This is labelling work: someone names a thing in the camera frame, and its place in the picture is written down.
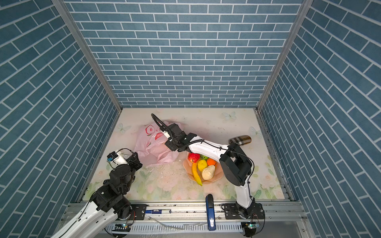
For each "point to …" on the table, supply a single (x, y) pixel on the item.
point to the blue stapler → (209, 200)
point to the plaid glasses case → (240, 140)
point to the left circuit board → (123, 227)
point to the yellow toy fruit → (202, 164)
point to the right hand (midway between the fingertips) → (172, 138)
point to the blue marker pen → (158, 211)
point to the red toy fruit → (193, 157)
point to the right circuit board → (254, 225)
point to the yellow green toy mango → (194, 171)
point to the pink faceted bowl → (188, 165)
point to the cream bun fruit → (208, 172)
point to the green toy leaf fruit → (204, 157)
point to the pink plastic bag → (150, 144)
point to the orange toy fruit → (211, 161)
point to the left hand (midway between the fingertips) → (143, 153)
